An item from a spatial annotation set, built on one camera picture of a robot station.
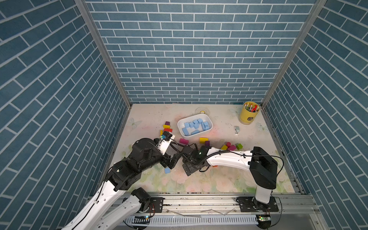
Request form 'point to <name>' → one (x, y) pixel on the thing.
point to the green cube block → (239, 146)
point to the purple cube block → (167, 123)
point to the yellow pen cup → (248, 111)
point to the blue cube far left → (167, 170)
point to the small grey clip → (236, 130)
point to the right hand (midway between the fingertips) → (192, 167)
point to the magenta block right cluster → (232, 147)
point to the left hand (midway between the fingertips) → (178, 148)
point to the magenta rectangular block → (184, 141)
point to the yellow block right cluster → (224, 147)
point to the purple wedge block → (207, 143)
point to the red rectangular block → (169, 130)
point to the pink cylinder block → (228, 144)
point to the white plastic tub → (194, 125)
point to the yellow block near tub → (202, 140)
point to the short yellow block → (166, 126)
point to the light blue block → (205, 125)
